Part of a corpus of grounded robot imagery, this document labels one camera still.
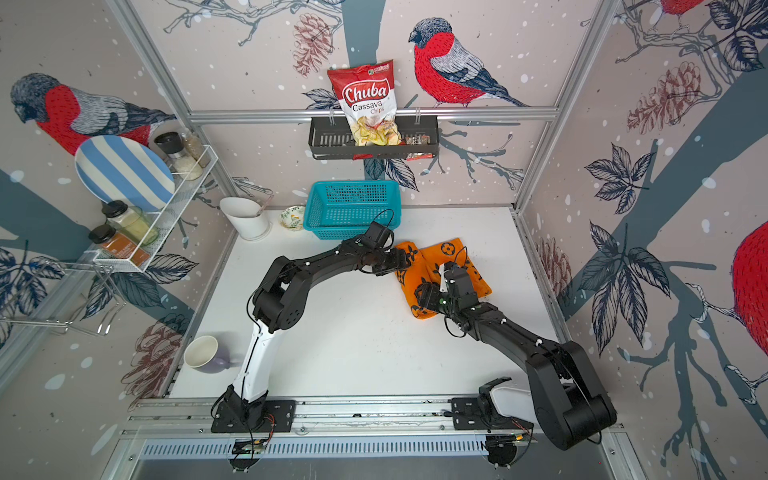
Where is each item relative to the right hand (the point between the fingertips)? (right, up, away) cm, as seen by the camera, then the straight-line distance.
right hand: (422, 292), depth 89 cm
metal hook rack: (-78, 0, -21) cm, 80 cm away
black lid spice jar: (-69, +38, -6) cm, 79 cm away
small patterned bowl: (-49, +24, +28) cm, 61 cm away
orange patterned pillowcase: (+2, +7, +10) cm, 12 cm away
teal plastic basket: (-30, +28, +33) cm, 52 cm away
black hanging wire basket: (-29, +49, +6) cm, 57 cm away
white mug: (-61, -15, -9) cm, 64 cm away
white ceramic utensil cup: (-65, +25, +20) cm, 73 cm away
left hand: (-3, +8, +9) cm, 13 cm away
